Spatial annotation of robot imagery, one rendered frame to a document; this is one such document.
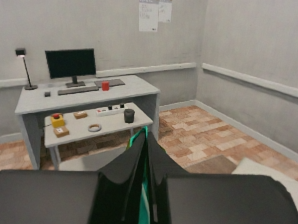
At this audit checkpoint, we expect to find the cream pillow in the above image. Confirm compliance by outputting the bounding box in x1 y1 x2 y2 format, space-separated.
232 157 298 209

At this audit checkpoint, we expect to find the green striped pillowcase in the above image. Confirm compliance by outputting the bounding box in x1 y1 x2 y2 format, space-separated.
126 126 150 224

